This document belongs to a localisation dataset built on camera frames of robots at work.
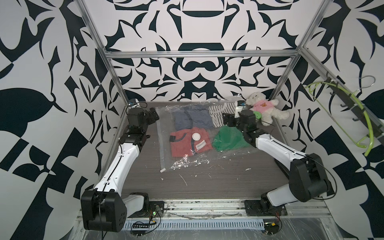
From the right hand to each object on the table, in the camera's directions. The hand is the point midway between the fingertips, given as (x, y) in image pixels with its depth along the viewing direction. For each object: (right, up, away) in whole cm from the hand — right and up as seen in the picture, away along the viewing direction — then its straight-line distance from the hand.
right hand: (229, 111), depth 88 cm
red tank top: (-24, -19, +6) cm, 31 cm away
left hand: (-46, +1, -8) cm, 47 cm away
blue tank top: (-24, -3, +18) cm, 30 cm away
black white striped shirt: (-4, 0, +27) cm, 27 cm away
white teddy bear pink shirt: (+27, +7, +23) cm, 36 cm away
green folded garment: (+3, -17, +10) cm, 20 cm away
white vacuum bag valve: (-19, -16, +9) cm, 26 cm away
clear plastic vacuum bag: (-14, -29, +2) cm, 32 cm away
